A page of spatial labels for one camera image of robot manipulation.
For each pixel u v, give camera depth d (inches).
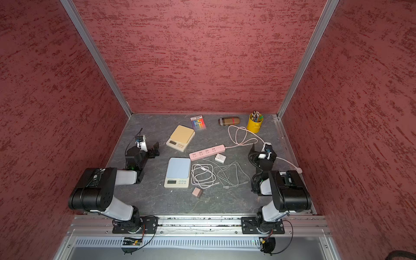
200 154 38.2
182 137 41.5
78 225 29.9
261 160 30.6
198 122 45.0
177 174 35.0
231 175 35.8
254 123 40.5
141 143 31.3
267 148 29.3
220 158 37.3
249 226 29.1
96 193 18.3
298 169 37.8
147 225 29.5
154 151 33.5
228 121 45.0
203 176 35.5
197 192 32.6
